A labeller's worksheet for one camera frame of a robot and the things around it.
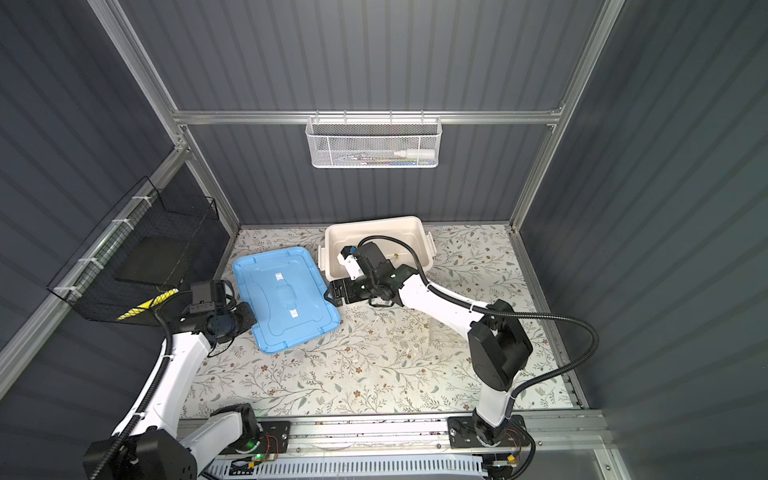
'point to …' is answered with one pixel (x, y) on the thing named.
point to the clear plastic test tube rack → (442, 335)
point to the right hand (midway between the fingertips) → (339, 295)
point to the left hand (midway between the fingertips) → (247, 318)
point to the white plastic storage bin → (345, 235)
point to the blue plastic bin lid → (287, 296)
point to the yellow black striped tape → (152, 302)
